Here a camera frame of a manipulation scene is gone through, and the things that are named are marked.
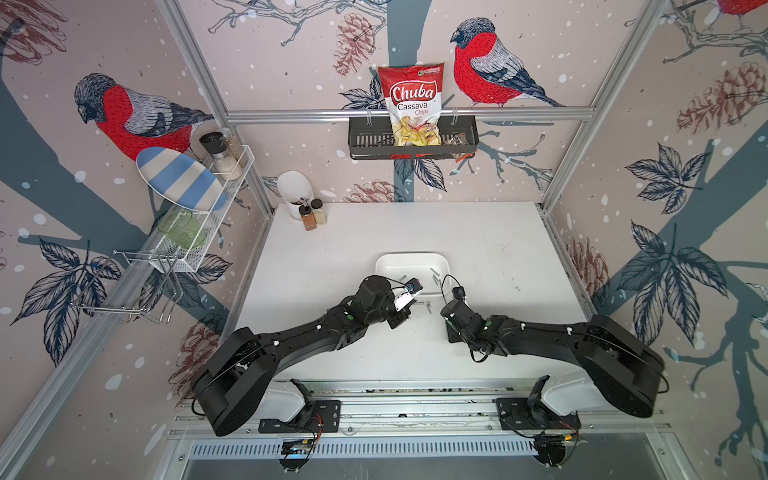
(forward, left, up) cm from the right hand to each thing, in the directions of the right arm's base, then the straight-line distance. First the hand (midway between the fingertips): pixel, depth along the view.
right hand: (452, 321), depth 90 cm
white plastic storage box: (+18, +6, +1) cm, 19 cm away
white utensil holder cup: (+46, +58, +12) cm, 75 cm away
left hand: (+2, +12, +13) cm, 18 cm away
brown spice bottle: (+36, +52, +6) cm, 63 cm away
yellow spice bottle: (+38, +48, +9) cm, 62 cm away
